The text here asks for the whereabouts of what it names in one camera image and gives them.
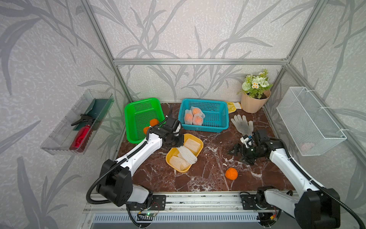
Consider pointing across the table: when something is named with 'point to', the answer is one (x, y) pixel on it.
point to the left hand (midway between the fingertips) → (183, 143)
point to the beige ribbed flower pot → (252, 105)
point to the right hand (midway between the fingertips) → (233, 155)
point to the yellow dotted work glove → (233, 106)
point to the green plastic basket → (138, 114)
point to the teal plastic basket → (216, 118)
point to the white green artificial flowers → (255, 86)
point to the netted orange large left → (188, 117)
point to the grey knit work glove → (242, 125)
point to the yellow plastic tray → (171, 152)
